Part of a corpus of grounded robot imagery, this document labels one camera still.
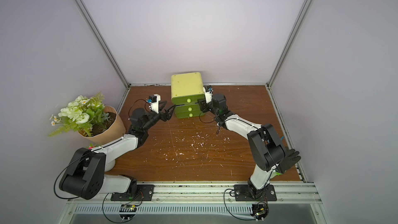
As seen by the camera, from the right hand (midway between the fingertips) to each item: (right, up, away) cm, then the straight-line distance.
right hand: (202, 94), depth 88 cm
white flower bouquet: (-52, -9, -20) cm, 57 cm away
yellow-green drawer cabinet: (-9, +3, +2) cm, 10 cm away
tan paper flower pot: (-46, -20, -9) cm, 51 cm away
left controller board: (-35, -54, -16) cm, 67 cm away
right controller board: (+27, -54, -18) cm, 63 cm away
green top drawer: (-9, -3, -1) cm, 9 cm away
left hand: (-16, -5, -6) cm, 18 cm away
